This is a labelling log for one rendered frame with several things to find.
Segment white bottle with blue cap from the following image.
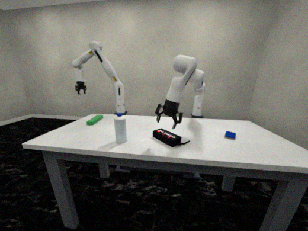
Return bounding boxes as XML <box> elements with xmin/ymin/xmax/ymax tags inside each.
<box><xmin>114</xmin><ymin>113</ymin><xmax>127</xmax><ymax>143</ymax></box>

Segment black power strip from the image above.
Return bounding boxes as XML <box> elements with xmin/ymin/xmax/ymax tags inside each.
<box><xmin>153</xmin><ymin>128</ymin><xmax>190</xmax><ymax>147</ymax></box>

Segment green rectangular block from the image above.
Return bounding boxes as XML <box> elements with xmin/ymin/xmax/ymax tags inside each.
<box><xmin>86</xmin><ymin>115</ymin><xmax>103</xmax><ymax>125</ymax></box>

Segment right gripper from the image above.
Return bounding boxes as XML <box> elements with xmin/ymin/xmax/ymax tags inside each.
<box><xmin>75</xmin><ymin>81</ymin><xmax>87</xmax><ymax>95</ymax></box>

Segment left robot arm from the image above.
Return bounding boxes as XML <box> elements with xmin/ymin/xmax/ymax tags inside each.
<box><xmin>166</xmin><ymin>55</ymin><xmax>206</xmax><ymax>116</ymax></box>

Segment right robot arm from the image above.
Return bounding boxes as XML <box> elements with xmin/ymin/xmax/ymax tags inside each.
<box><xmin>72</xmin><ymin>41</ymin><xmax>125</xmax><ymax>113</ymax></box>

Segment small blue rectangular block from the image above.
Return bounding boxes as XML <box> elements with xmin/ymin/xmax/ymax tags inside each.
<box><xmin>224</xmin><ymin>131</ymin><xmax>236</xmax><ymax>140</ymax></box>

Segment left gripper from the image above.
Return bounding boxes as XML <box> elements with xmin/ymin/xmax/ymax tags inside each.
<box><xmin>155</xmin><ymin>99</ymin><xmax>183</xmax><ymax>129</ymax></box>

